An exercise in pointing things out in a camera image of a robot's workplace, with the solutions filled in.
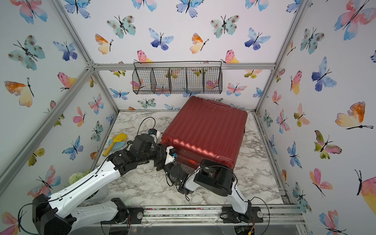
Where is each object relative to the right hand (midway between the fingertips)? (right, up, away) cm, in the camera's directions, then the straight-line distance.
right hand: (156, 151), depth 79 cm
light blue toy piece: (-32, 0, +22) cm, 39 cm away
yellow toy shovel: (-32, +5, +26) cm, 41 cm away
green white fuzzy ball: (-37, -11, -8) cm, 39 cm away
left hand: (+8, +1, -3) cm, 8 cm away
